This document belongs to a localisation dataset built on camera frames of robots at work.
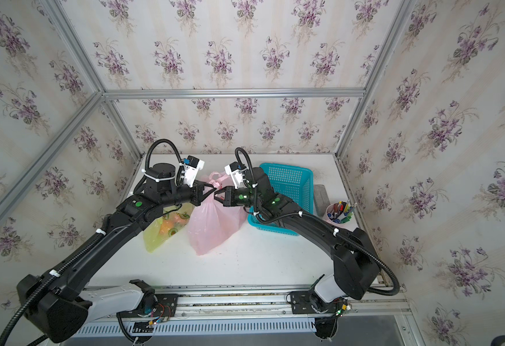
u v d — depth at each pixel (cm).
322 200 98
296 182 107
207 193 69
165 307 72
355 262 42
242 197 65
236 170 68
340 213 86
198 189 62
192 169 63
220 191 70
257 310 73
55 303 36
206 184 69
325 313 71
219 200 70
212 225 73
